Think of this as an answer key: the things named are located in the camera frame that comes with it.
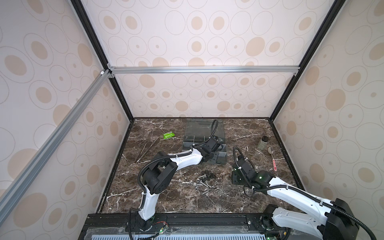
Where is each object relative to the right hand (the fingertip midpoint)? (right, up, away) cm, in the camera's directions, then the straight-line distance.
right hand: (233, 175), depth 84 cm
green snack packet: (-41, +22, +25) cm, 53 cm away
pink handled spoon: (+28, +12, +16) cm, 35 cm away
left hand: (-8, +12, +8) cm, 16 cm away
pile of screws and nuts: (-18, -4, +3) cm, 19 cm away
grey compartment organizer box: (-18, +25, +26) cm, 40 cm away
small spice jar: (+22, +17, +14) cm, 31 cm away
